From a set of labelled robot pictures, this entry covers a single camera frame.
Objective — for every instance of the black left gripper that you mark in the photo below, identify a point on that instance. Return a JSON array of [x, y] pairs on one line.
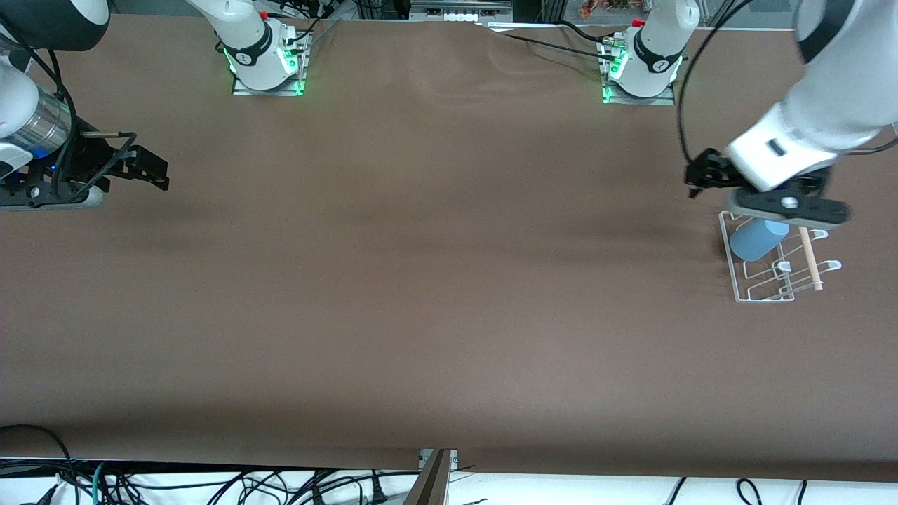
[[711, 170]]

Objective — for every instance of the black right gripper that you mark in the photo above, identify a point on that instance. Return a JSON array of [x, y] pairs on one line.
[[92, 156]]

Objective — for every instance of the blue plastic cup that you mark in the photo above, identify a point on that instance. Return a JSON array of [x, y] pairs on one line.
[[754, 242]]

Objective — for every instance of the clear acrylic cup rack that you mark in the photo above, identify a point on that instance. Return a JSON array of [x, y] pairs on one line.
[[733, 280]]

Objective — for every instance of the wooden rack dowel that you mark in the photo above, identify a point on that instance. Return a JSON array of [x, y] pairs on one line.
[[812, 259]]

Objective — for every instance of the orange red object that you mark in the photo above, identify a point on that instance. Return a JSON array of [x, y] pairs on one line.
[[596, 8]]

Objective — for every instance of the grey box with white connectors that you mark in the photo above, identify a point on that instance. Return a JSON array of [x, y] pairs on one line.
[[459, 7]]

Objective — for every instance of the black power plug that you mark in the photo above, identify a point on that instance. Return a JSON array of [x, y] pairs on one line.
[[379, 492]]

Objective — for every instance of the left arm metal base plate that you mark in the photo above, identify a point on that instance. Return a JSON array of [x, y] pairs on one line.
[[638, 100]]

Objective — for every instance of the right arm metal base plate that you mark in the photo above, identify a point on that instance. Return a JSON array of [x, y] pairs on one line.
[[270, 91]]

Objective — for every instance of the small metal bracket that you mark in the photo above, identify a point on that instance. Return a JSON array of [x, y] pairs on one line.
[[453, 459]]

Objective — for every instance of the wooden post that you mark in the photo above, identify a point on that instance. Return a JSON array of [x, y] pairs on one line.
[[429, 484]]

